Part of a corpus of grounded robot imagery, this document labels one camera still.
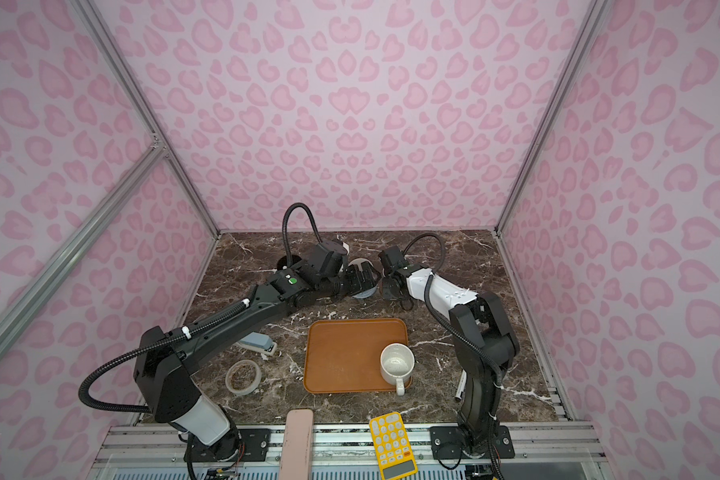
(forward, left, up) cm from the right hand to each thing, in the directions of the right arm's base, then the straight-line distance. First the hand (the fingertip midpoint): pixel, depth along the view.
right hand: (395, 288), depth 95 cm
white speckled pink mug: (-21, 0, -5) cm, 22 cm away
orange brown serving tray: (-19, +16, -6) cm, 26 cm away
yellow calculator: (-44, +1, -4) cm, 44 cm away
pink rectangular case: (-42, +24, -3) cm, 49 cm away
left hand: (-8, +6, +18) cm, 20 cm away
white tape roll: (-26, +43, -6) cm, 51 cm away
